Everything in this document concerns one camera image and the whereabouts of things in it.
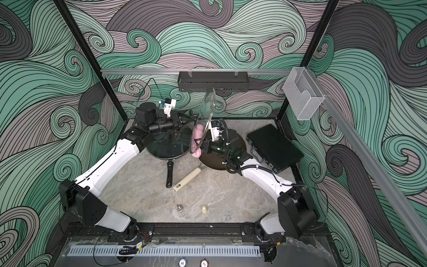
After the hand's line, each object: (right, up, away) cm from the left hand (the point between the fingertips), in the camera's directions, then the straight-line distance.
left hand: (193, 117), depth 68 cm
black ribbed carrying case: (+44, -17, +22) cm, 52 cm away
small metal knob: (-7, -42, +9) cm, 44 cm away
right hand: (-1, -11, +6) cm, 13 cm away
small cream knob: (+4, -44, +9) cm, 45 cm away
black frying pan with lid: (-16, -17, +29) cm, 37 cm away
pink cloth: (+1, -14, +5) cm, 15 cm away
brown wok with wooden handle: (+8, -22, +22) cm, 33 cm away
